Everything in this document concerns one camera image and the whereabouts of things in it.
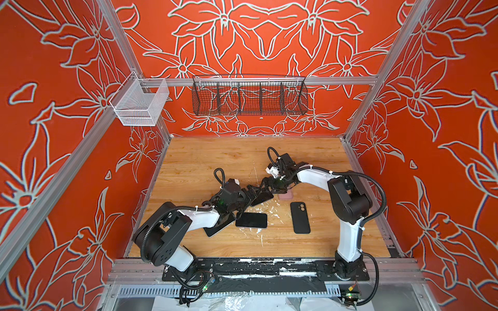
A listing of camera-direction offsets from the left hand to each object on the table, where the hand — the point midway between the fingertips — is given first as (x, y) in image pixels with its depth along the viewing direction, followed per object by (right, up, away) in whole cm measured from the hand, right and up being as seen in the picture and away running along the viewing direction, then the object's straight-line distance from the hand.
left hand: (259, 193), depth 86 cm
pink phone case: (+15, -3, +9) cm, 17 cm away
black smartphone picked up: (-2, -2, -8) cm, 8 cm away
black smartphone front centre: (-2, -13, +4) cm, 14 cm away
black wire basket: (-4, +48, +10) cm, 50 cm away
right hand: (+2, 0, +7) cm, 7 cm away
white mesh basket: (-58, +40, +2) cm, 71 cm away
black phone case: (+19, -12, +2) cm, 23 cm away
